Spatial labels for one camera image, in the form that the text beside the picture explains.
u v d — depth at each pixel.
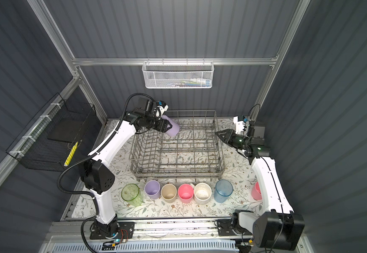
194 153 0.99
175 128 0.88
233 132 0.66
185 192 0.85
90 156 0.50
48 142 0.72
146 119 0.65
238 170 0.94
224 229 0.74
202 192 0.84
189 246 0.77
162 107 0.75
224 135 0.70
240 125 0.68
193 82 0.91
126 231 0.72
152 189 0.84
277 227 0.38
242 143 0.63
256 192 0.77
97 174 0.47
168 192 0.82
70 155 0.68
